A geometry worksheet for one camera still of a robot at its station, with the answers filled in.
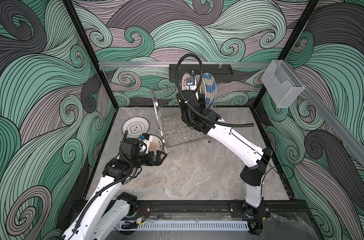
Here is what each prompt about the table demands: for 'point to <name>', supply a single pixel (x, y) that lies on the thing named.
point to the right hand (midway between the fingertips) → (197, 93)
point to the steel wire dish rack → (174, 131)
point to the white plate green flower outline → (136, 127)
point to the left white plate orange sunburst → (156, 144)
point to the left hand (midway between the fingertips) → (159, 153)
